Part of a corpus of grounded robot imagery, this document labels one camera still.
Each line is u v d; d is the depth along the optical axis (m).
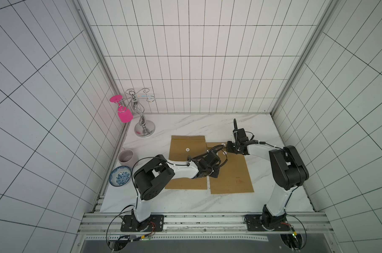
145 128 1.10
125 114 1.00
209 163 0.71
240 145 0.79
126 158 0.92
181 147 1.01
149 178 0.49
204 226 0.73
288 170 0.50
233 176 0.87
